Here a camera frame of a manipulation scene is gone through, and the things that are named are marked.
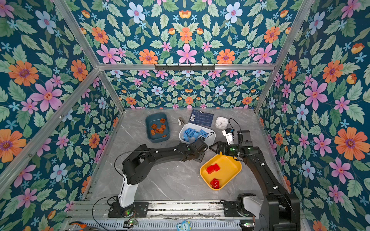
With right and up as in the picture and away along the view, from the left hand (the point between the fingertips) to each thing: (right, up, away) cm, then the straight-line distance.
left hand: (203, 153), depth 91 cm
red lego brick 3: (+8, -9, -2) cm, 12 cm away
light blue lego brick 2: (-8, +11, +10) cm, 17 cm away
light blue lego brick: (-10, +13, +12) cm, 20 cm away
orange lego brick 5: (-31, +21, +20) cm, 43 cm away
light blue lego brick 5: (+1, +11, +11) cm, 16 cm away
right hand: (+7, +6, -11) cm, 14 cm away
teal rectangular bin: (-37, +23, +21) cm, 48 cm away
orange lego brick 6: (-28, +10, +10) cm, 31 cm away
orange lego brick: (-36, +17, +16) cm, 43 cm away
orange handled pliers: (-60, -31, -21) cm, 71 cm away
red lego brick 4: (+4, -9, -5) cm, 11 cm away
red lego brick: (+6, -15, -11) cm, 19 cm away
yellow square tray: (+10, -10, -4) cm, 14 cm away
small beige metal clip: (-17, +21, +20) cm, 34 cm away
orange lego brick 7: (-31, +14, +14) cm, 36 cm away
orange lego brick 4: (-29, +16, +17) cm, 37 cm away
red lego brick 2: (+6, -15, -15) cm, 22 cm away
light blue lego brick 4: (-5, +10, +11) cm, 16 cm away
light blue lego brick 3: (-12, +9, +7) cm, 16 cm away
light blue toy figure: (-10, -30, -23) cm, 39 cm away
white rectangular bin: (+4, +8, +1) cm, 9 cm away
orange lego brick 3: (-36, +12, +13) cm, 41 cm away
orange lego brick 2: (-33, +14, +14) cm, 38 cm away
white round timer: (+15, +19, +17) cm, 30 cm away
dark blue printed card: (0, +23, +22) cm, 32 cm away
